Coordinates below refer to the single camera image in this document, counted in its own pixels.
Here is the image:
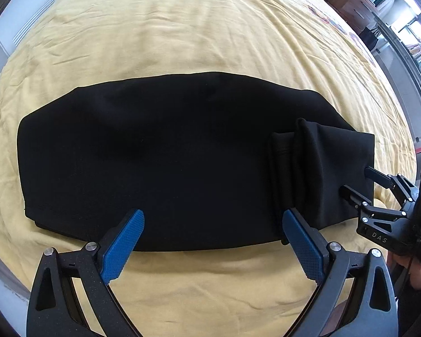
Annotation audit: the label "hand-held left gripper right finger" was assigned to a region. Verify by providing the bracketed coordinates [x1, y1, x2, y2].
[282, 208, 397, 337]

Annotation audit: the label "black pants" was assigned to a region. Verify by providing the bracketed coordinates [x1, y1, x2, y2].
[17, 72, 376, 252]

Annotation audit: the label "yellow printed blanket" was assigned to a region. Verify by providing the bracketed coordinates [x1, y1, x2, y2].
[0, 0, 418, 337]

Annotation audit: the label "white wardrobe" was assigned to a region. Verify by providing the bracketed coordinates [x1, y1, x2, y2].
[0, 0, 92, 60]

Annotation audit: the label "wooden dresser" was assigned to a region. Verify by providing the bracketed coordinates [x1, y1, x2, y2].
[324, 0, 379, 32]

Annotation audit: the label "dark desk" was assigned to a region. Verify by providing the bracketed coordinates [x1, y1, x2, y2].
[372, 3, 421, 113]

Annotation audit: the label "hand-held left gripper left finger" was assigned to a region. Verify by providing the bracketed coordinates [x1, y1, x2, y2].
[26, 209, 145, 337]

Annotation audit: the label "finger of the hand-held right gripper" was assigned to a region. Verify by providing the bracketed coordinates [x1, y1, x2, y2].
[338, 184, 408, 223]
[365, 167, 416, 203]

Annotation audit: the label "black bag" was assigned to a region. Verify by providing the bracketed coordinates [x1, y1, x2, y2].
[361, 24, 381, 51]

